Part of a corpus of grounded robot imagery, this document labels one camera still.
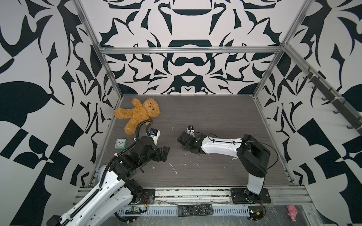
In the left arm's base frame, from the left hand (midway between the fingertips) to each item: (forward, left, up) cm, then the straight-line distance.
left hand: (161, 144), depth 74 cm
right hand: (+7, -13, -15) cm, 21 cm away
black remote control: (-27, -15, -16) cm, 35 cm away
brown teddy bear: (+29, +18, -10) cm, 35 cm away
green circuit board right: (-30, -46, -19) cm, 58 cm away
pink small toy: (-30, -62, -15) cm, 71 cm away
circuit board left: (-26, +14, -20) cm, 36 cm away
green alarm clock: (+9, +28, -16) cm, 34 cm away
